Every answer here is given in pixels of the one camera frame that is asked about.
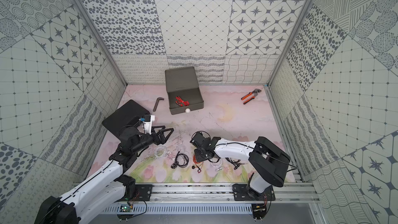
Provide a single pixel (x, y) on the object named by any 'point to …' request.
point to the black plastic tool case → (123, 115)
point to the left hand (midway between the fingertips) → (167, 125)
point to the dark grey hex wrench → (157, 102)
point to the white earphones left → (160, 151)
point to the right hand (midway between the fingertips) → (201, 156)
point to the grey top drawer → (193, 95)
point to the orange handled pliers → (255, 91)
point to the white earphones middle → (181, 148)
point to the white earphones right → (217, 166)
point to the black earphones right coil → (235, 164)
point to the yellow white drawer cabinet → (183, 82)
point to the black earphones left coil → (181, 159)
